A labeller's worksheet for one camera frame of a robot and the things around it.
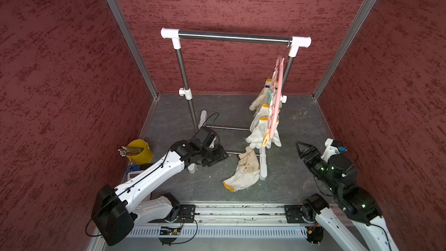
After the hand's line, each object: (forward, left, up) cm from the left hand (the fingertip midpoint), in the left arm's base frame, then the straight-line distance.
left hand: (224, 161), depth 75 cm
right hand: (+1, -29, +9) cm, 31 cm away
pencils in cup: (+3, +43, +2) cm, 44 cm away
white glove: (+6, -14, +11) cm, 18 cm away
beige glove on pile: (+4, -12, -10) cm, 16 cm away
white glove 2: (-4, -8, -14) cm, 16 cm away
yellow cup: (+5, +40, -8) cm, 41 cm away
